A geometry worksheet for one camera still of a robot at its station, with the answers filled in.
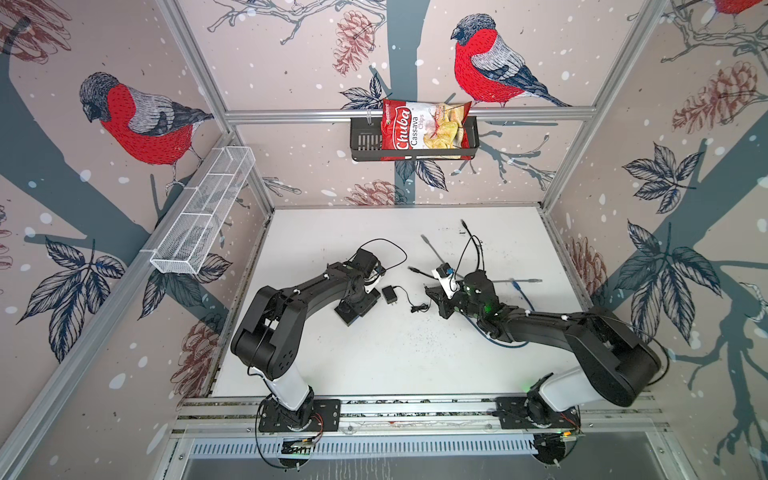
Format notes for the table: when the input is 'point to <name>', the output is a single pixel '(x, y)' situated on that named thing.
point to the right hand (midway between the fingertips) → (425, 296)
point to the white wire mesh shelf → (185, 245)
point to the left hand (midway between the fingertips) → (359, 299)
